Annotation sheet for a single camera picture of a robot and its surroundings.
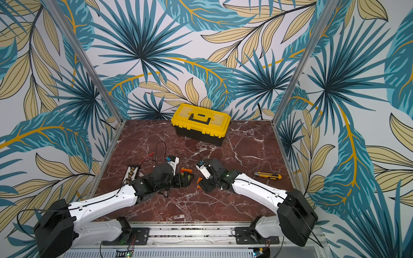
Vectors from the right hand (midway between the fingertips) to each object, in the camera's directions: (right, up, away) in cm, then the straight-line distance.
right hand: (205, 179), depth 83 cm
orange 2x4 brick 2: (-3, +2, -8) cm, 9 cm away
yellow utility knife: (+38, 0, +9) cm, 39 cm away
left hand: (-9, +1, -4) cm, 10 cm away
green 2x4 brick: (-10, +5, -12) cm, 16 cm away
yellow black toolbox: (0, +31, +13) cm, 33 cm away
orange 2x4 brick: (-12, +3, +10) cm, 16 cm away
